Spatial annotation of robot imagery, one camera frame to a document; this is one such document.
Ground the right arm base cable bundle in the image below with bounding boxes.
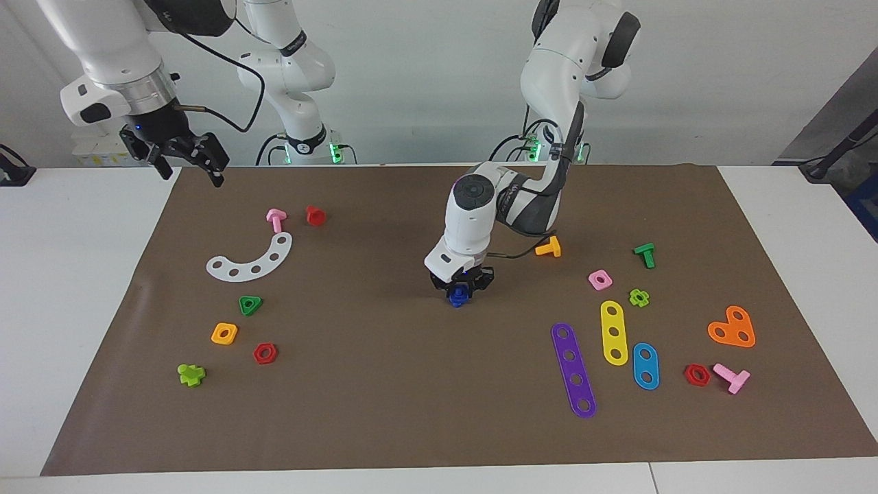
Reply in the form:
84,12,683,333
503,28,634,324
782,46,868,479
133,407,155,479
255,130,357,167

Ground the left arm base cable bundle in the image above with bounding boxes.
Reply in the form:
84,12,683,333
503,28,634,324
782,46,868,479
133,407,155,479
488,120,591,165

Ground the brown paper table mat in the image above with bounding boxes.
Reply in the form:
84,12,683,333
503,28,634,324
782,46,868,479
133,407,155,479
40,163,878,478

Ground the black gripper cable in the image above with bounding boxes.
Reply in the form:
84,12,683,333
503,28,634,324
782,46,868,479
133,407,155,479
154,17,267,134
486,230,558,261

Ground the blue crate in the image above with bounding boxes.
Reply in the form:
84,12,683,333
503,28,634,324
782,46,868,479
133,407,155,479
847,172,878,241

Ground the black table clamp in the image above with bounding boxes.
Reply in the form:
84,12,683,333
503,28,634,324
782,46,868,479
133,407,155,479
0,144,36,187

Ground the blue two-hole plastic plate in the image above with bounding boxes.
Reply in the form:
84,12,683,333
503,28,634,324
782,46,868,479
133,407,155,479
632,342,661,391

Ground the purple four-hole plastic plate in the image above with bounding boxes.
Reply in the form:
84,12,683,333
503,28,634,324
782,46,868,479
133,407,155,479
551,322,597,419

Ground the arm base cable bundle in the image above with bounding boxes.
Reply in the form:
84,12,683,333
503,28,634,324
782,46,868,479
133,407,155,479
255,130,357,167
488,120,591,165

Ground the orange heart-shaped holed plate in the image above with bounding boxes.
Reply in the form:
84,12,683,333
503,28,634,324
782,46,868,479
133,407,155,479
707,305,757,349

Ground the grey slanted board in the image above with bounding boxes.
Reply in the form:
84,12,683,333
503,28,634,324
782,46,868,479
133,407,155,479
775,48,878,165

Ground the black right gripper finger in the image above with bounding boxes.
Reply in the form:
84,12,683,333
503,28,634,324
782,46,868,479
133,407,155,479
182,132,230,187
119,126,174,181

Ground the yellow three-hole plastic plate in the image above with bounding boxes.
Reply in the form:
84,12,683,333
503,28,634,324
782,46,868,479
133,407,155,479
600,300,629,366

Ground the white curved five-hole plate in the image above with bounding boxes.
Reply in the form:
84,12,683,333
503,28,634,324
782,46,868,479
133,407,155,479
206,231,294,283

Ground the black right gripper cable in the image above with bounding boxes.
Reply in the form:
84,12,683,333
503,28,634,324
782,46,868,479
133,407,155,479
154,17,267,134

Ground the black stand with pole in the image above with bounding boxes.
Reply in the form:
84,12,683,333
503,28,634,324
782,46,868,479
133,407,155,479
799,123,878,183

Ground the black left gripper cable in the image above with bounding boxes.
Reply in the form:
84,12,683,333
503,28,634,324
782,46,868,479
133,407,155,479
486,230,558,261

